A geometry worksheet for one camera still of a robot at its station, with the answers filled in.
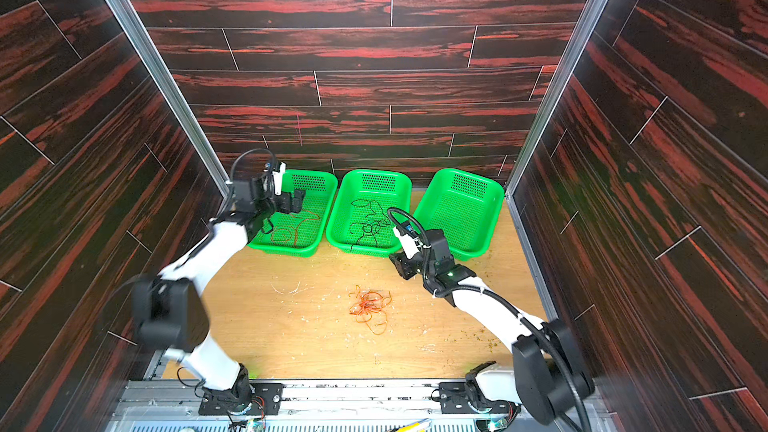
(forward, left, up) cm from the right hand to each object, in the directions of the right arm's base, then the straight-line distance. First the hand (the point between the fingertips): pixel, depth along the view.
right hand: (404, 248), depth 86 cm
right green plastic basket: (+30, -24, -15) cm, 42 cm away
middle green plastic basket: (+36, +5, -12) cm, 38 cm away
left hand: (+14, +34, +10) cm, 39 cm away
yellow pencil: (-42, -4, -14) cm, 44 cm away
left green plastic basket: (+14, +37, -12) cm, 41 cm away
